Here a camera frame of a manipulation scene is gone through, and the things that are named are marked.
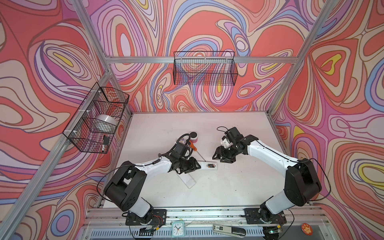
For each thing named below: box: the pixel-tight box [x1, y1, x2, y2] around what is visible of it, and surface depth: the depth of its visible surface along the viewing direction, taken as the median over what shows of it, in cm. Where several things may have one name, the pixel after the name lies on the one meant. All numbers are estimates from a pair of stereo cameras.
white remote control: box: [197, 161, 218, 170], surface depth 90 cm
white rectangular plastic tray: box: [176, 173, 197, 189], surface depth 86 cm
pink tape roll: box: [189, 131, 198, 143], surface depth 101 cm
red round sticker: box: [301, 222, 313, 236], surface depth 72 cm
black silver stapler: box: [212, 224, 247, 238], surface depth 69 cm
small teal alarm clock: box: [171, 221, 185, 238], surface depth 70 cm
